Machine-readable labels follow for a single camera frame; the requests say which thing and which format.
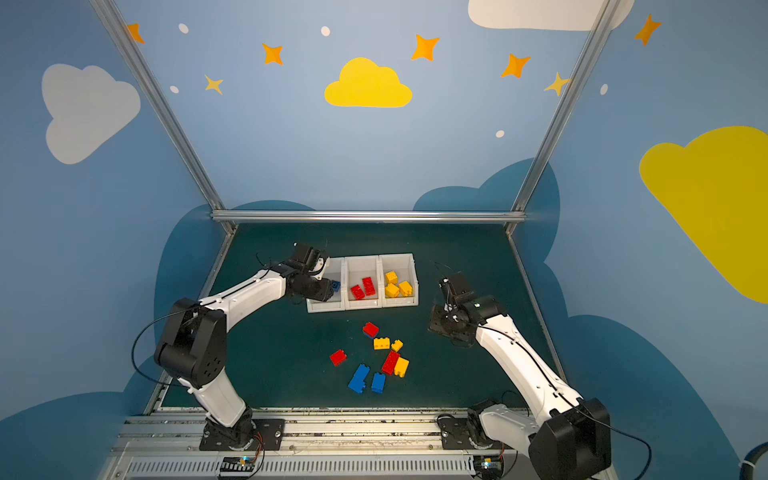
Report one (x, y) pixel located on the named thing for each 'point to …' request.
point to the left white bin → (335, 272)
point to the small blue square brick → (336, 285)
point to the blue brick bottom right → (378, 382)
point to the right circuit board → (489, 467)
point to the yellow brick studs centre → (381, 343)
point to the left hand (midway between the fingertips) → (326, 289)
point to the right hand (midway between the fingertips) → (439, 321)
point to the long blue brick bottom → (358, 380)
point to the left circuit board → (238, 463)
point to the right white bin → (405, 268)
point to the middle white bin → (356, 268)
